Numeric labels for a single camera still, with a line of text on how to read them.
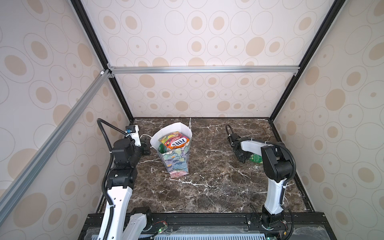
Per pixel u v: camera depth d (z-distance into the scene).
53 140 0.55
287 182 0.85
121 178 0.48
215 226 0.73
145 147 0.62
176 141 0.78
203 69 0.88
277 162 0.54
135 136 0.61
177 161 0.78
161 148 0.85
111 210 0.42
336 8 0.69
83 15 0.70
